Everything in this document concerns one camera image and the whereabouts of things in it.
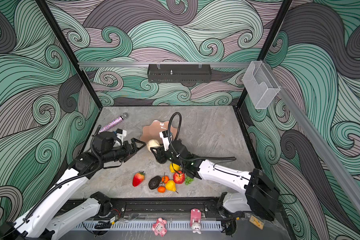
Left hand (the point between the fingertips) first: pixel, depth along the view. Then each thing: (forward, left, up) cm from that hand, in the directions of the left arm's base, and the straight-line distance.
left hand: (142, 146), depth 71 cm
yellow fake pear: (-12, -14, -20) cm, 27 cm away
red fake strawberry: (-9, +4, -20) cm, 23 cm away
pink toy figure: (-30, -10, -19) cm, 37 cm away
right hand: (+1, -5, -3) cm, 6 cm away
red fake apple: (-9, -18, -17) cm, 27 cm away
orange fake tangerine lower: (-14, -9, -21) cm, 26 cm away
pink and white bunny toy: (-25, -27, -22) cm, 43 cm away
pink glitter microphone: (+37, +24, -21) cm, 48 cm away
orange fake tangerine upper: (-8, -11, -21) cm, 25 cm away
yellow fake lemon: (-3, -16, -18) cm, 24 cm away
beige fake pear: (+2, -5, +1) cm, 5 cm away
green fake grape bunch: (-9, -24, -21) cm, 33 cm away
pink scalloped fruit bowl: (+23, +1, -20) cm, 31 cm away
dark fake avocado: (-11, -5, -18) cm, 22 cm away
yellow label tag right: (-27, -55, -20) cm, 65 cm away
